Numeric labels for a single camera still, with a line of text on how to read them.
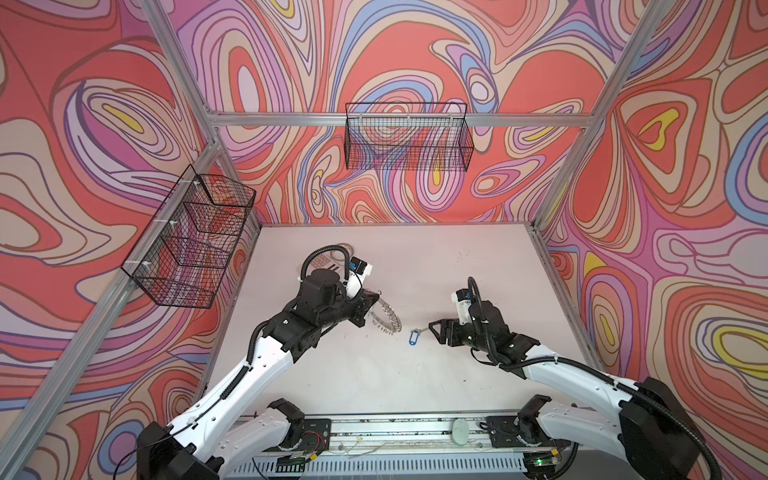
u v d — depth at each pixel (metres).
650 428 0.41
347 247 1.11
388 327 0.82
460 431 0.72
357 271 0.63
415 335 0.91
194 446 0.38
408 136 0.96
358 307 0.63
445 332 0.75
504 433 0.73
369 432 0.75
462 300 0.75
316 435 0.72
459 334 0.74
